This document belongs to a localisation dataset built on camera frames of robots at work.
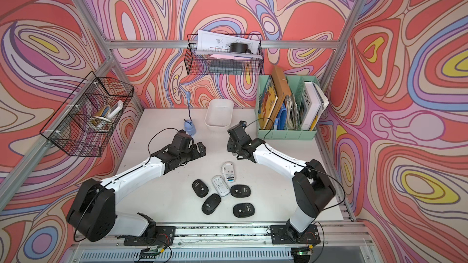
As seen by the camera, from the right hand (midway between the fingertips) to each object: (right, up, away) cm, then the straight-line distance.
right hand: (233, 147), depth 88 cm
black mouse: (-15, -19, -4) cm, 24 cm away
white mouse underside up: (-6, -18, -4) cm, 19 cm away
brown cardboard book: (+23, +28, -5) cm, 37 cm away
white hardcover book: (+39, +22, 0) cm, 45 cm away
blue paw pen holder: (-25, +10, +13) cm, 30 cm away
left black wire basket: (-56, +14, -19) cm, 61 cm away
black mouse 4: (+5, -26, -10) cm, 28 cm away
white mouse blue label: (-2, -12, +1) cm, 12 cm away
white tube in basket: (-48, +19, -14) cm, 53 cm away
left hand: (-16, -1, 0) cm, 16 cm away
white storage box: (-9, +19, +28) cm, 35 cm away
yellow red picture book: (+19, +25, +12) cm, 34 cm away
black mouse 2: (+3, -19, -6) cm, 20 cm away
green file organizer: (+28, +20, +5) cm, 35 cm away
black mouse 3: (-10, -24, -8) cm, 27 cm away
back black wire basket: (-16, +45, +13) cm, 50 cm away
